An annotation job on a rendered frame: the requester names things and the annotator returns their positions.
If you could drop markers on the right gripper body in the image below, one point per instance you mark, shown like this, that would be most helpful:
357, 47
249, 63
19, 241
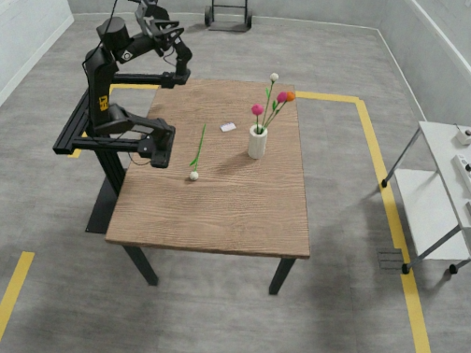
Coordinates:
150, 38

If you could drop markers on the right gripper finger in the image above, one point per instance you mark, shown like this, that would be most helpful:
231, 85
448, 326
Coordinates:
162, 22
169, 31

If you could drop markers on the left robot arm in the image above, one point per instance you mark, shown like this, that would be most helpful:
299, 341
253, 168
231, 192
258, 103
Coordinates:
182, 50

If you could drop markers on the white flower with green stem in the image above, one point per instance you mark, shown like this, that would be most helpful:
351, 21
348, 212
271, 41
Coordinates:
273, 78

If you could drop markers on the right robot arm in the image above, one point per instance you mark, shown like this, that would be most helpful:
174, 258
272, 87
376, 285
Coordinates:
101, 68

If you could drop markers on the white cylindrical vase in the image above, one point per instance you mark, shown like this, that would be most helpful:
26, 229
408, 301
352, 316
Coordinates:
257, 142

